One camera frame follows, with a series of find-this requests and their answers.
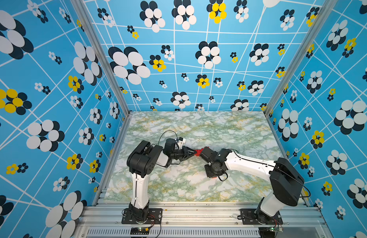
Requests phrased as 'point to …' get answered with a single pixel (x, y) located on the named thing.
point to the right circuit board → (269, 232)
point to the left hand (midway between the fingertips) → (197, 152)
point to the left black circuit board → (139, 230)
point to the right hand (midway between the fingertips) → (211, 173)
